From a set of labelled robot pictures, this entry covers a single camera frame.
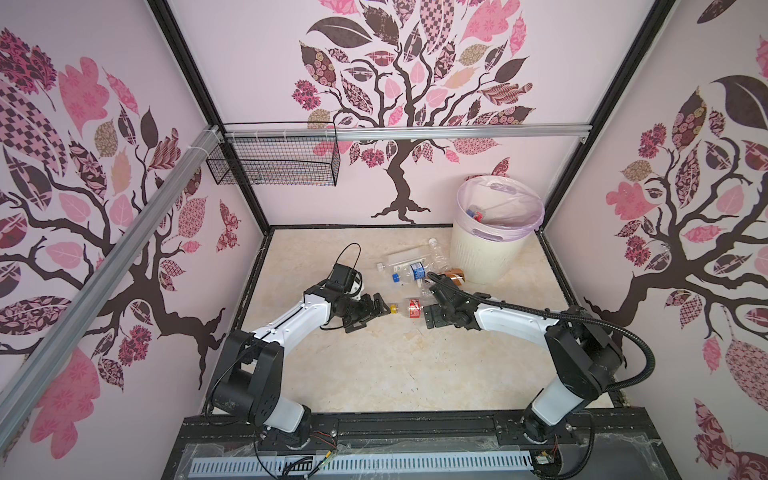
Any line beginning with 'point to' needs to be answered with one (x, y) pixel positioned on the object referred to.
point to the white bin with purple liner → (494, 218)
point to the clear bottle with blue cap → (415, 271)
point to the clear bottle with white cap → (440, 260)
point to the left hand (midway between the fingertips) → (379, 320)
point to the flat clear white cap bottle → (406, 256)
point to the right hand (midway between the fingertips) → (440, 308)
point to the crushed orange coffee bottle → (457, 276)
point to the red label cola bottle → (415, 308)
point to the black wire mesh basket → (297, 163)
